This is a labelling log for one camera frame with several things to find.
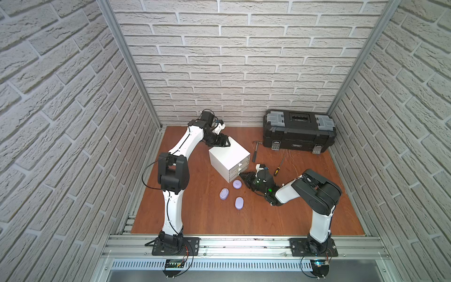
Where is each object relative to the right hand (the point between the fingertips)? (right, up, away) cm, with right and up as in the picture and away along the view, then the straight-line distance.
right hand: (240, 174), depth 93 cm
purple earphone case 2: (-8, -9, -5) cm, 13 cm away
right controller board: (+32, -35, -22) cm, 52 cm away
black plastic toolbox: (+41, +24, +3) cm, 48 cm away
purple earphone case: (-1, -5, -2) cm, 5 cm away
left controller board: (-29, -34, -20) cm, 49 cm away
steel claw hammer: (+10, +13, +14) cm, 22 cm away
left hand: (-7, +17, +1) cm, 19 cm away
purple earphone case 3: (-1, -13, -8) cm, 15 cm away
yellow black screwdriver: (+22, +3, +5) cm, 23 cm away
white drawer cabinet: (-6, +8, -7) cm, 12 cm away
